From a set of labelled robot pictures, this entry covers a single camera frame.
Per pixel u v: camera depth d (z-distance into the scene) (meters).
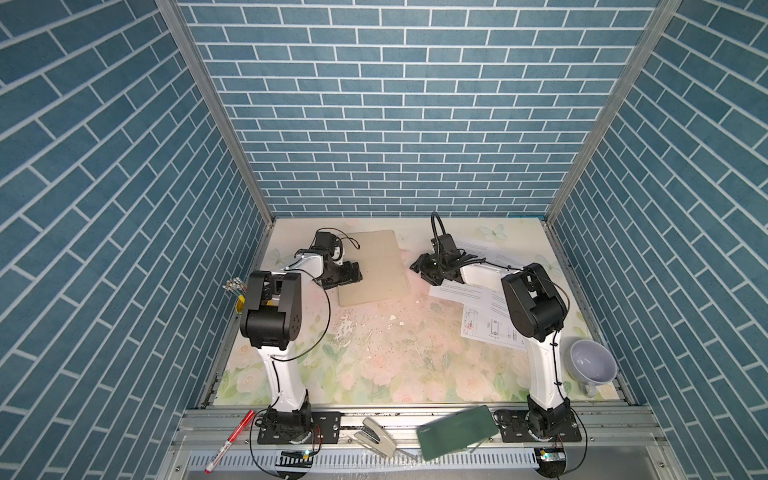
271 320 0.53
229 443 0.71
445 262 0.82
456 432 0.74
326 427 0.73
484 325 0.91
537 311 0.57
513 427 0.74
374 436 0.71
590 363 0.84
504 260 1.08
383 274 1.04
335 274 0.89
